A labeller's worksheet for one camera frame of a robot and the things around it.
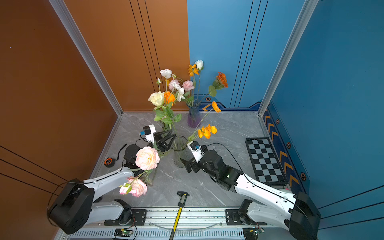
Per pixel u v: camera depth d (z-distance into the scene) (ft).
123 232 2.33
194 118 3.44
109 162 2.93
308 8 2.29
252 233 2.29
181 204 2.53
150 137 2.12
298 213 1.31
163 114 2.28
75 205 1.38
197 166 2.13
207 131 2.10
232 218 2.38
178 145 2.56
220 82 2.78
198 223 2.38
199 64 2.99
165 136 2.40
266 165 2.88
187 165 2.08
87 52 2.79
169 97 2.36
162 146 2.16
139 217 2.41
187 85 3.01
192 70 3.07
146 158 1.52
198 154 2.10
